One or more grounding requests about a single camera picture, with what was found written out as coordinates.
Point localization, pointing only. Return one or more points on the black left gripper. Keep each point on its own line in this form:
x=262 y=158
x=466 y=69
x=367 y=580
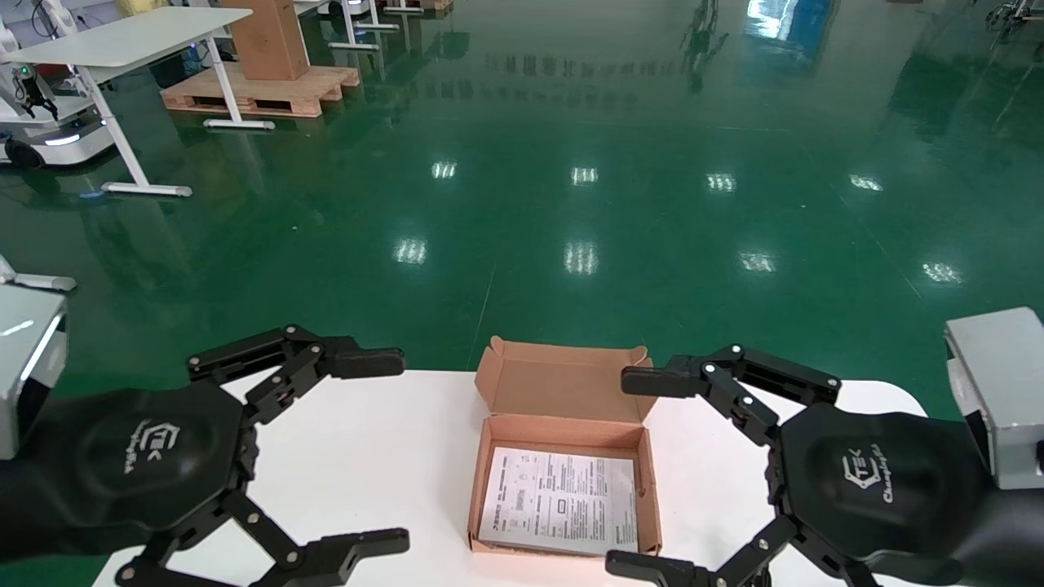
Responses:
x=122 y=465

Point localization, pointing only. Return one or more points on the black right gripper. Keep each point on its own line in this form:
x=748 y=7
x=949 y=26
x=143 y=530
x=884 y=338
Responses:
x=889 y=481

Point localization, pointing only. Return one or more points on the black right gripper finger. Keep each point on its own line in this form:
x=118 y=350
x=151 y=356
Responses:
x=652 y=571
x=661 y=379

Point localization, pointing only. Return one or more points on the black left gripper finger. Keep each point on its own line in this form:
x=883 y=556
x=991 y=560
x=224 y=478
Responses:
x=359 y=361

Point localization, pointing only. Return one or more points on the brown cardboard storage box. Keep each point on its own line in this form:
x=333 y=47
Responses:
x=563 y=391

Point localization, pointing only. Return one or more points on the white printed instruction sheet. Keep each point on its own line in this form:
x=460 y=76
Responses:
x=559 y=501

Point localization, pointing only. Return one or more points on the wooden pallet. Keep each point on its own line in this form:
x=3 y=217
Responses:
x=277 y=88

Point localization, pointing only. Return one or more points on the white table foot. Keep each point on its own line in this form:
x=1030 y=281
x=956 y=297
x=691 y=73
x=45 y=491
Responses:
x=41 y=282

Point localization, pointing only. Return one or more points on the white wheeled background robot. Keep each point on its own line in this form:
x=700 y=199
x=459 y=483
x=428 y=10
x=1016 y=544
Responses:
x=45 y=130

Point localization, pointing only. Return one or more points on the white background table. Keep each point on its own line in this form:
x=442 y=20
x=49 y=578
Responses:
x=130 y=37

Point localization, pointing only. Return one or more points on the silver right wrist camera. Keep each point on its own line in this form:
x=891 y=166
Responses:
x=999 y=391

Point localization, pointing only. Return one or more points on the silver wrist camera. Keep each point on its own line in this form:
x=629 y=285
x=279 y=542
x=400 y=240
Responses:
x=20 y=367
x=999 y=391

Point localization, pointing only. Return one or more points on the white table leg frame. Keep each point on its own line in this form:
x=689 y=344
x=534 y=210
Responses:
x=359 y=37

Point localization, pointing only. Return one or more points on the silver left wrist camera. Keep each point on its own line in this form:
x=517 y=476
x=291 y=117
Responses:
x=20 y=367

